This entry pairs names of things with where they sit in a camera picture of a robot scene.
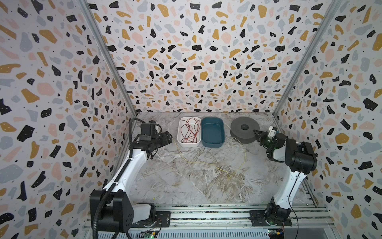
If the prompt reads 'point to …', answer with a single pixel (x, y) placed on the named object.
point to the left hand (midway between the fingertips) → (167, 135)
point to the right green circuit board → (273, 234)
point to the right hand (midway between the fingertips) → (253, 127)
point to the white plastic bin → (179, 135)
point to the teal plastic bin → (212, 132)
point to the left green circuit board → (147, 234)
